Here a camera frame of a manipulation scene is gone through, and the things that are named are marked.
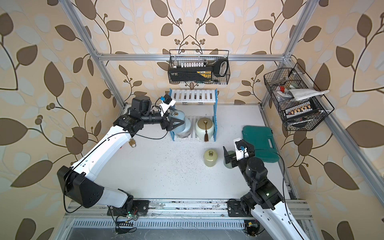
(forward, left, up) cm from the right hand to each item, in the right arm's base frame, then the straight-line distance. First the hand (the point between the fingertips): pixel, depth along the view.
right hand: (234, 144), depth 72 cm
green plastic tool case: (+12, -24, -19) cm, 33 cm away
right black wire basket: (+34, -31, +10) cm, 47 cm away
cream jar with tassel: (+18, +13, -11) cm, 25 cm away
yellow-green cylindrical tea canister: (+1, +11, -16) cm, 19 cm away
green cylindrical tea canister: (-1, -1, -25) cm, 25 cm away
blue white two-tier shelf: (+55, +19, -16) cm, 60 cm away
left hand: (+10, +25, +11) cm, 29 cm away
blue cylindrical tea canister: (+10, +26, +12) cm, 30 cm away
